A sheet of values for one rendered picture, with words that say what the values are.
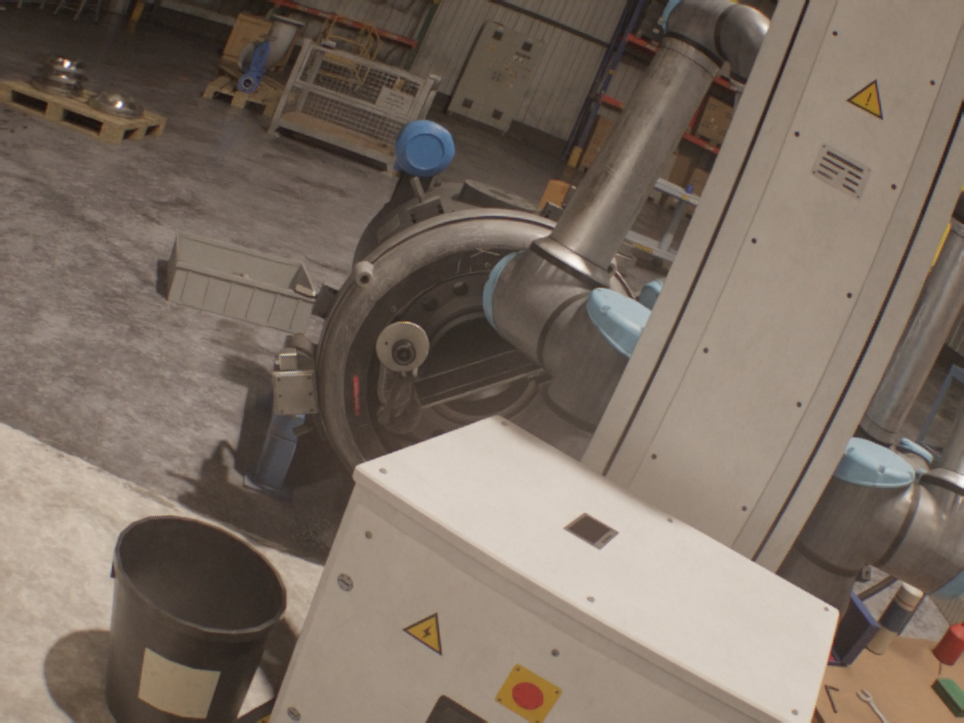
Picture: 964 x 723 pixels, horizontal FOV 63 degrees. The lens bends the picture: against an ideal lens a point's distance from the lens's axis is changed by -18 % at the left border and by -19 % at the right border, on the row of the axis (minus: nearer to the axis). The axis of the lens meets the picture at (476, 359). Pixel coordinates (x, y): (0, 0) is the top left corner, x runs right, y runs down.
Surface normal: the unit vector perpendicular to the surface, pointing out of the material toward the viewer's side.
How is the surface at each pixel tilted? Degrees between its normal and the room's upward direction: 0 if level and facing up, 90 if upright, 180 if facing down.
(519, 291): 80
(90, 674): 0
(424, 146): 90
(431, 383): 90
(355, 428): 90
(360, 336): 90
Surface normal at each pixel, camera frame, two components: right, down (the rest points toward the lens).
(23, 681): 0.37, -0.88
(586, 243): -0.05, 0.18
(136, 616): -0.44, 0.17
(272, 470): 0.14, 0.37
